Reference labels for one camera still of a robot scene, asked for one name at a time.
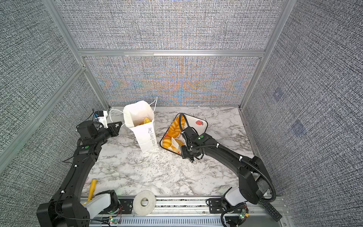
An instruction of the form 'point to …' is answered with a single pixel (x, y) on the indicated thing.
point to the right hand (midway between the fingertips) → (185, 153)
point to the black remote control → (272, 210)
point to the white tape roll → (147, 210)
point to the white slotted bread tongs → (175, 144)
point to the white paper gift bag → (139, 116)
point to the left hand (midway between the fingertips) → (121, 122)
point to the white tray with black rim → (200, 125)
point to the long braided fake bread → (174, 130)
